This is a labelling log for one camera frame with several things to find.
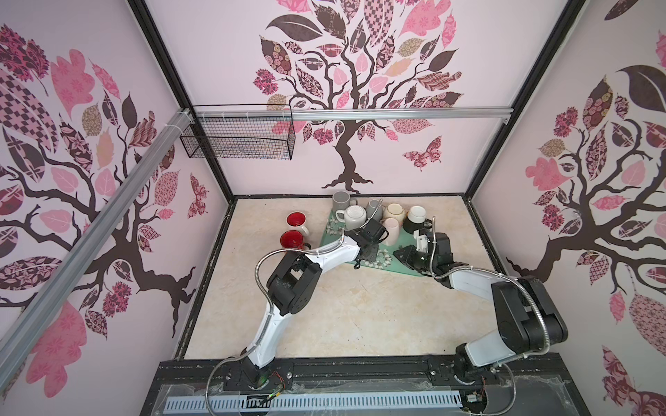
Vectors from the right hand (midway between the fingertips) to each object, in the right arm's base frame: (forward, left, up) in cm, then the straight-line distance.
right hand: (394, 251), depth 92 cm
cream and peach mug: (+19, -3, 0) cm, 19 cm away
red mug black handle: (+8, +38, -2) cm, 39 cm away
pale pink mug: (+11, -1, +1) cm, 11 cm away
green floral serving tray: (0, +2, -8) cm, 8 cm away
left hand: (+2, +10, -5) cm, 12 cm away
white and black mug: (+15, -10, 0) cm, 18 cm away
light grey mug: (+22, +6, -1) cm, 23 cm away
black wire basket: (+37, +55, +27) cm, 72 cm away
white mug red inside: (+18, +38, -3) cm, 42 cm away
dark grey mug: (+23, +19, +3) cm, 30 cm away
